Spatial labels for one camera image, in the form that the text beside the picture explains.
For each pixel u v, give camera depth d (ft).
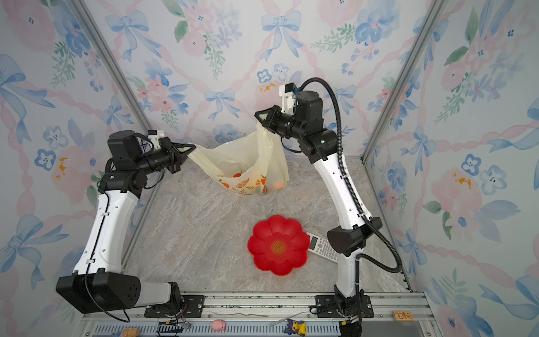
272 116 1.83
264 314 2.40
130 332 2.21
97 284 1.24
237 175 3.05
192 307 2.42
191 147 2.20
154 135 2.10
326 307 2.41
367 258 1.69
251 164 3.02
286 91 1.93
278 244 2.90
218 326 2.26
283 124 1.84
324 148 1.59
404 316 2.35
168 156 1.98
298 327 2.25
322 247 2.86
